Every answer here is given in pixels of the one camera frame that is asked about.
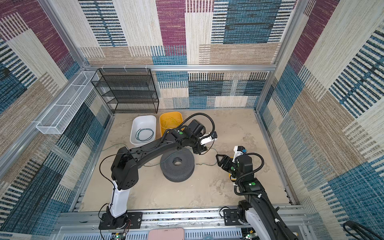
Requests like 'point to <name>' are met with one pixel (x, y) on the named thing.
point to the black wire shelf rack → (127, 90)
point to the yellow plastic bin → (178, 115)
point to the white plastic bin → (140, 121)
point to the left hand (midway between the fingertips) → (205, 141)
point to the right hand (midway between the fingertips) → (219, 159)
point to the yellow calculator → (232, 178)
